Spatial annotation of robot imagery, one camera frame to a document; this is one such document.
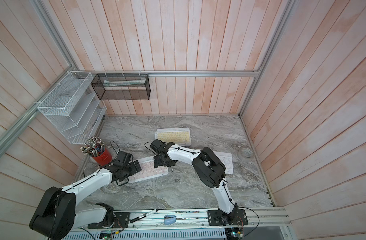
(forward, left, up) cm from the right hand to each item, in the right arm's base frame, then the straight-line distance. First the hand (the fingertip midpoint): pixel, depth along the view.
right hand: (161, 163), depth 93 cm
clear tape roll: (+9, -56, -1) cm, 56 cm away
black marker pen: (-30, +8, +1) cm, 31 cm away
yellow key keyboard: (+20, -11, +2) cm, 23 cm away
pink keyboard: (-5, +7, 0) cm, 9 cm away
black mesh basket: (+47, +30, +26) cm, 61 cm away
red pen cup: (0, +35, +17) cm, 39 cm away
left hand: (-6, +16, +1) cm, 17 cm away
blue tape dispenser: (-31, -8, +1) cm, 32 cm away
